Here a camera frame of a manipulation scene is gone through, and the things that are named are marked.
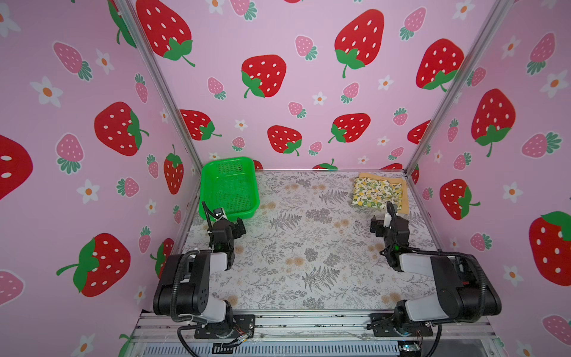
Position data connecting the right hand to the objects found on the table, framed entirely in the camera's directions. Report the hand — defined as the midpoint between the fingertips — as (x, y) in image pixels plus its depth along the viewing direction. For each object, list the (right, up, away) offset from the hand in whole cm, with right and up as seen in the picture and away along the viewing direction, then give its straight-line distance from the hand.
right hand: (385, 216), depth 92 cm
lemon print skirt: (+2, +10, +16) cm, 18 cm away
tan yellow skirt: (+14, +3, +11) cm, 18 cm away
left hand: (-66, -2, +3) cm, 66 cm away
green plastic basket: (-73, +15, +26) cm, 79 cm away
